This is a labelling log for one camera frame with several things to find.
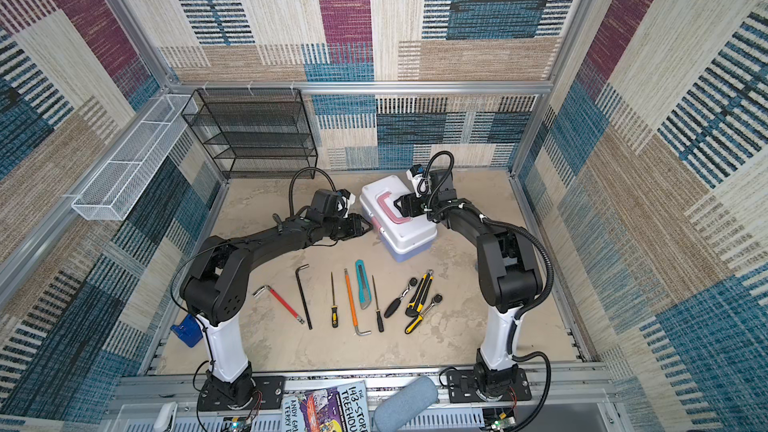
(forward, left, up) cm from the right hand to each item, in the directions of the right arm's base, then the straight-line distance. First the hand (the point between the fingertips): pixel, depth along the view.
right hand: (406, 202), depth 97 cm
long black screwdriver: (-32, +10, -11) cm, 35 cm away
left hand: (-7, +11, 0) cm, 13 cm away
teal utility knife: (-23, +14, -9) cm, 28 cm away
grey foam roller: (-53, +4, -7) cm, 54 cm away
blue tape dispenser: (-36, +59, -6) cm, 69 cm away
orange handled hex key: (-36, +15, -11) cm, 40 cm away
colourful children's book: (-53, +18, -8) cm, 57 cm away
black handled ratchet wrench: (-29, +5, -11) cm, 31 cm away
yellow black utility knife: (-27, -2, -10) cm, 29 cm away
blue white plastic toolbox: (-14, +1, +1) cm, 14 cm away
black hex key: (-26, +32, -11) cm, 42 cm away
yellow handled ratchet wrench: (-28, -7, -10) cm, 31 cm away
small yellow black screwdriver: (-33, +22, -10) cm, 40 cm away
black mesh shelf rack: (+30, +54, +6) cm, 62 cm away
